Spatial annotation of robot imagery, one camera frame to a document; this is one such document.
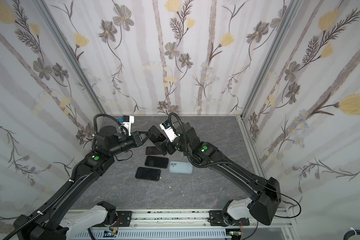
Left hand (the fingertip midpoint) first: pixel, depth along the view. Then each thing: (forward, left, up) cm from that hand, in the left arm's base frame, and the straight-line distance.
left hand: (149, 130), depth 67 cm
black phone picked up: (-7, -1, -7) cm, 10 cm away
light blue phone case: (-3, -15, -35) cm, 39 cm away
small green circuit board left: (-36, +22, -38) cm, 57 cm away
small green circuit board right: (-38, -40, -32) cm, 64 cm away
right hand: (-1, -5, -2) cm, 5 cm away
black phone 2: (0, 0, -34) cm, 34 cm away
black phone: (+6, -1, -14) cm, 16 cm away
